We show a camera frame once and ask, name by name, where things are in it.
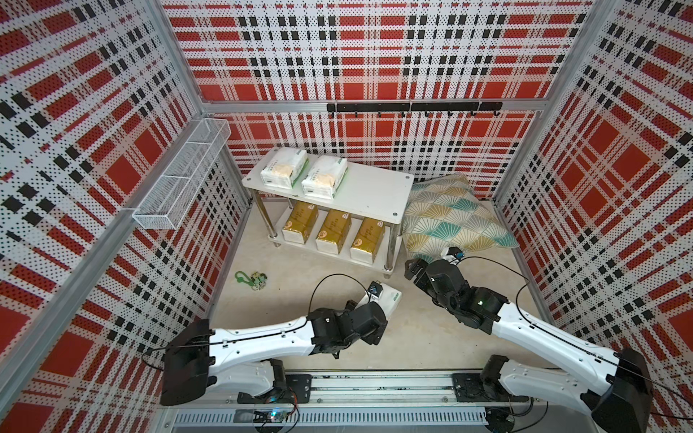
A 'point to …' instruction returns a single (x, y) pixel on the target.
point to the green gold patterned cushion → (445, 213)
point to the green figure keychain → (257, 280)
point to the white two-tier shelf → (360, 220)
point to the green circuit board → (273, 416)
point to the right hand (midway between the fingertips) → (418, 269)
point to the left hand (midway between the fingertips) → (375, 315)
